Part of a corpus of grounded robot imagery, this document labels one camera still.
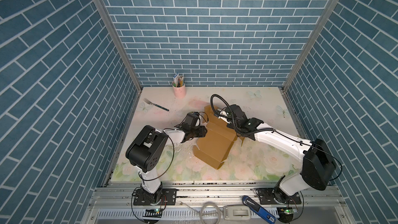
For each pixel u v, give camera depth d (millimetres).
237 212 680
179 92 1109
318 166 434
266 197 735
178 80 1048
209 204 723
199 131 862
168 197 737
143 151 481
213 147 912
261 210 713
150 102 1116
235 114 625
